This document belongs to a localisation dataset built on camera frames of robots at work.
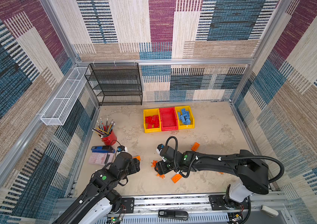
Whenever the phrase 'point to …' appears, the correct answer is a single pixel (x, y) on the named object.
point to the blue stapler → (103, 149)
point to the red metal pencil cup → (107, 135)
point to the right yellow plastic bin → (186, 119)
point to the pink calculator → (101, 158)
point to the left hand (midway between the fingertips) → (136, 163)
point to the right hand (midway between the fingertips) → (162, 167)
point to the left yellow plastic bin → (152, 120)
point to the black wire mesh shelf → (115, 83)
